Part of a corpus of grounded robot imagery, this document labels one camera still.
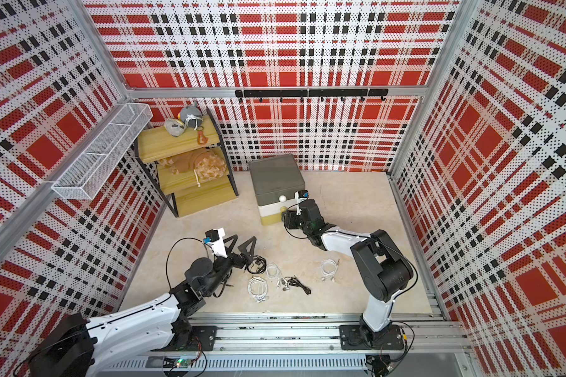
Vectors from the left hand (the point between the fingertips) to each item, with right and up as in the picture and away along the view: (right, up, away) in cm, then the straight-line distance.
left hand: (251, 237), depth 79 cm
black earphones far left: (-7, -13, -7) cm, 17 cm away
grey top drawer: (+7, +22, +15) cm, 27 cm away
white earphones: (+27, -15, +7) cm, 32 cm away
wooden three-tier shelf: (-39, +15, +33) cm, 54 cm away
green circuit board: (-18, -36, -10) cm, 42 cm away
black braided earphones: (+1, -11, +12) cm, 17 cm away
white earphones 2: (+2, -19, +3) cm, 19 cm away
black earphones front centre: (+15, -18, +7) cm, 24 cm away
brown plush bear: (-19, +26, +10) cm, 33 cm away
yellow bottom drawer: (+5, +4, +19) cm, 20 cm away
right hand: (+13, +7, +14) cm, 20 cm away
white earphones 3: (+7, -15, +9) cm, 19 cm away
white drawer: (+6, +9, +15) cm, 18 cm away
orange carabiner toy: (-20, +35, +7) cm, 41 cm away
